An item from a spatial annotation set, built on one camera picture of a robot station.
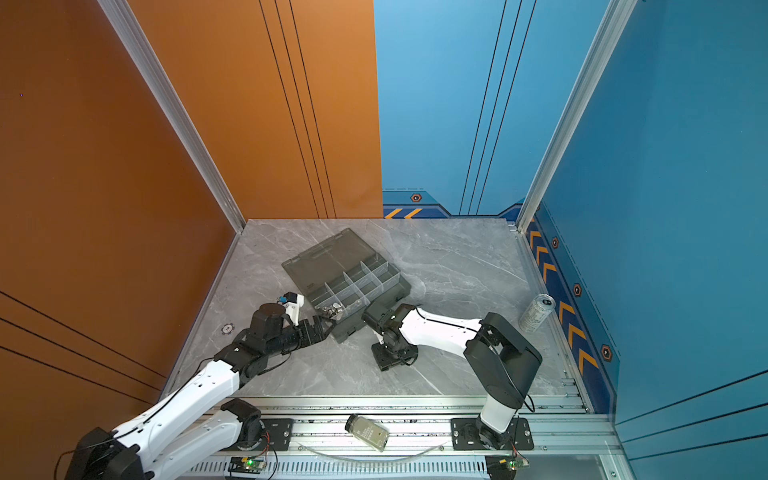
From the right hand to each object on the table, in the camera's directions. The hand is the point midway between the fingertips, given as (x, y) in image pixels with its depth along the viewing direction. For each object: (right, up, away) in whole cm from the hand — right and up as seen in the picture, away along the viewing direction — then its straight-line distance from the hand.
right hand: (383, 366), depth 83 cm
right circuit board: (+29, -19, -13) cm, 37 cm away
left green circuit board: (-32, -19, -12) cm, 39 cm away
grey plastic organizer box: (-14, +24, +16) cm, 32 cm away
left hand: (-15, +12, -1) cm, 19 cm away
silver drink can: (+43, +15, -1) cm, 45 cm away
